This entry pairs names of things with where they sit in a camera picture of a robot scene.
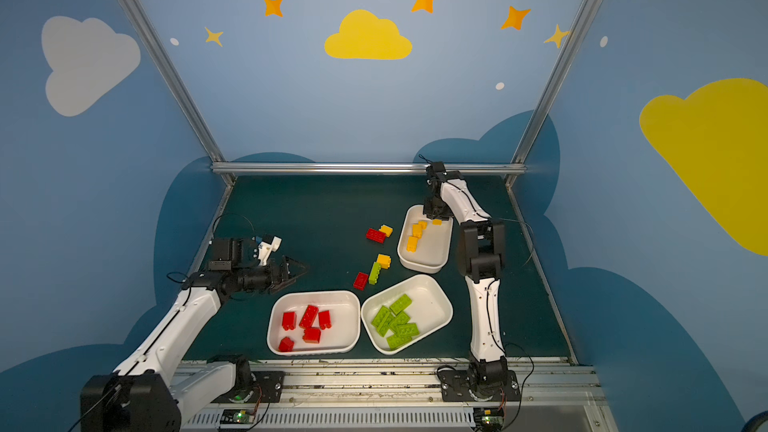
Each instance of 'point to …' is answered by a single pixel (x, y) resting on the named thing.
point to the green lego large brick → (401, 304)
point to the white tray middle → (403, 314)
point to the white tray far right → (423, 243)
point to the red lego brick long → (308, 317)
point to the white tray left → (343, 336)
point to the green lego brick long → (380, 316)
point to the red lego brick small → (289, 320)
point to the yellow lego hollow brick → (436, 221)
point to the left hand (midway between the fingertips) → (301, 272)
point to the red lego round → (286, 345)
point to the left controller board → (237, 416)
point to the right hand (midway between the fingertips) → (437, 212)
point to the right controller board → (489, 418)
